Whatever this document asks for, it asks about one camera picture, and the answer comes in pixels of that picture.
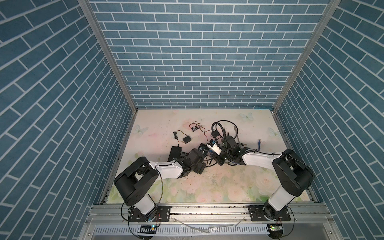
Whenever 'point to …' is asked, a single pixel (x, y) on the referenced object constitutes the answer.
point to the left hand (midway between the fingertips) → (199, 162)
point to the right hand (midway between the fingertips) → (211, 154)
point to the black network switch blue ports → (175, 152)
